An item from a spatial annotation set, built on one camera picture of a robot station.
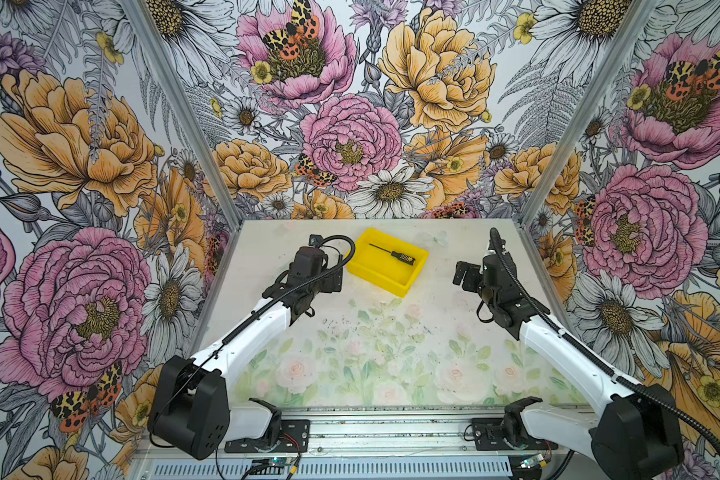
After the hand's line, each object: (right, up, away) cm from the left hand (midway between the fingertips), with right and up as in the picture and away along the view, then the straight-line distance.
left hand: (321, 277), depth 86 cm
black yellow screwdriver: (+25, +5, +22) cm, 33 cm away
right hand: (+42, +1, -2) cm, 42 cm away
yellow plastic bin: (+20, +3, +22) cm, 30 cm away
